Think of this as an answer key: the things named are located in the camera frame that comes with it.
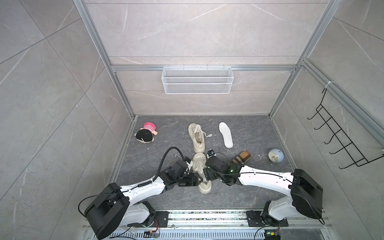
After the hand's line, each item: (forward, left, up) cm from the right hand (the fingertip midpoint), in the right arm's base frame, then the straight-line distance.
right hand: (211, 169), depth 84 cm
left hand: (-5, +6, -1) cm, 8 cm away
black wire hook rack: (-6, -58, +25) cm, 63 cm away
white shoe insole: (+30, -14, -6) cm, 34 cm away
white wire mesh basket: (+54, +7, +24) cm, 59 cm away
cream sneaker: (+26, +8, -3) cm, 28 cm away
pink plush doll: (+24, +43, +3) cm, 49 cm away
